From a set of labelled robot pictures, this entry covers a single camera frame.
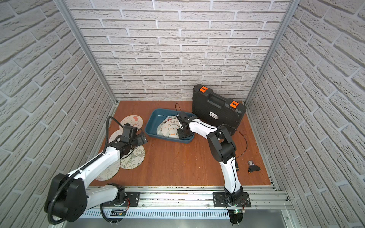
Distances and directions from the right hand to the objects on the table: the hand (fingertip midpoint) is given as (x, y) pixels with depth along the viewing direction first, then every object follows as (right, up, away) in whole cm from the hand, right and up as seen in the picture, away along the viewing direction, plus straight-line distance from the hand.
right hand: (184, 134), depth 99 cm
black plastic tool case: (+18, +19, -9) cm, 28 cm away
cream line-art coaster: (-32, -15, -11) cm, 37 cm away
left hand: (-27, 0, -11) cm, 29 cm away
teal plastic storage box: (-25, +7, +4) cm, 26 cm away
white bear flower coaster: (-11, +4, +2) cm, 12 cm away
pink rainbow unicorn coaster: (-52, -1, +1) cm, 52 cm away
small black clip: (+42, -19, -14) cm, 48 cm away
